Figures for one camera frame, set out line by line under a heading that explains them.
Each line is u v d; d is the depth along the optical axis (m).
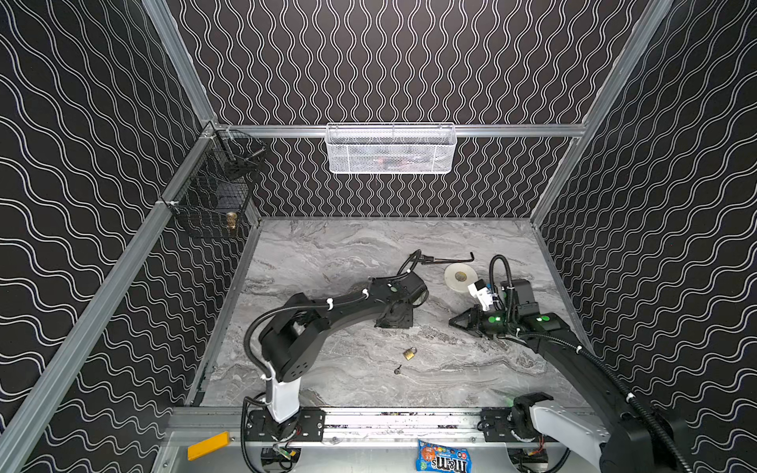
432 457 0.69
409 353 0.86
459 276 1.03
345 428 0.76
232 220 0.82
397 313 0.65
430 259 1.06
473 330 0.70
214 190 0.91
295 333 0.51
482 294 0.76
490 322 0.69
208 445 0.72
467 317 0.75
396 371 0.84
